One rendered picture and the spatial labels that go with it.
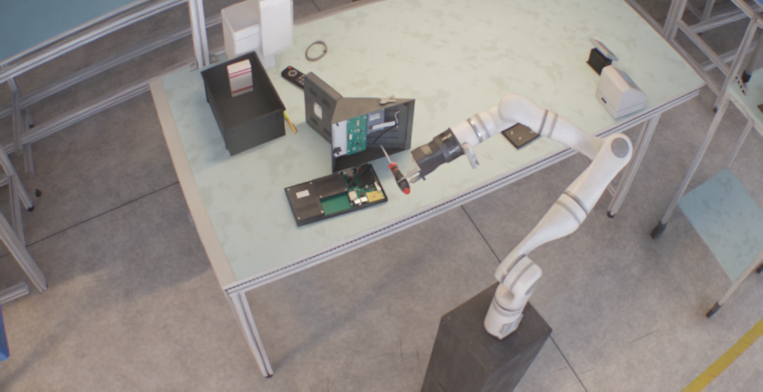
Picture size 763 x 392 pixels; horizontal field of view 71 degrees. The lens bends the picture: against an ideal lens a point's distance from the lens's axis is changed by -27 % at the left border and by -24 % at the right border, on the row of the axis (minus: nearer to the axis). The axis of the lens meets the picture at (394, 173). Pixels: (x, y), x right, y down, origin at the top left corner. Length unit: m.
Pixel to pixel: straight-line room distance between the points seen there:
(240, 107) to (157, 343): 1.21
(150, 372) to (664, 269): 2.49
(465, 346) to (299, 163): 0.72
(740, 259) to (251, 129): 2.27
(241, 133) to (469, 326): 0.86
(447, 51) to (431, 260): 1.02
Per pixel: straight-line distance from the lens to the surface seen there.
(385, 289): 2.94
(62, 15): 3.15
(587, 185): 1.72
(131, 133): 3.68
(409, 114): 1.95
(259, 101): 2.22
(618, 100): 2.27
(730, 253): 3.16
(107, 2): 3.08
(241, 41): 2.20
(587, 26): 2.71
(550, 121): 1.77
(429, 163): 1.75
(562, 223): 1.70
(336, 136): 1.93
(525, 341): 1.94
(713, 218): 3.22
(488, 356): 1.90
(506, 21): 2.59
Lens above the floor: 2.57
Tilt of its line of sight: 52 degrees down
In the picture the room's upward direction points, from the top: 4 degrees clockwise
